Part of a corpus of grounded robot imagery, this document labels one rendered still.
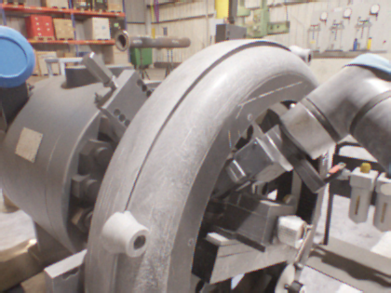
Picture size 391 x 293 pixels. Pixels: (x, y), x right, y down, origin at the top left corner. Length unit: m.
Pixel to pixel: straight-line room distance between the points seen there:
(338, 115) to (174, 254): 0.31
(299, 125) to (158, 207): 0.25
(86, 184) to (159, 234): 0.34
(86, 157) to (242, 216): 0.38
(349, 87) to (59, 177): 0.60
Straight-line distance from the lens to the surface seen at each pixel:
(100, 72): 0.44
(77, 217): 0.73
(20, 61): 1.02
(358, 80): 0.49
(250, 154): 0.47
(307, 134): 0.48
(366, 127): 0.46
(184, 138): 0.40
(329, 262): 1.61
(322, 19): 7.85
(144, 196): 0.39
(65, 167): 0.72
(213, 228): 0.51
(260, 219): 0.48
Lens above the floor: 0.96
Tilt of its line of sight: 18 degrees down
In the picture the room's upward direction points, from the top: 2 degrees counter-clockwise
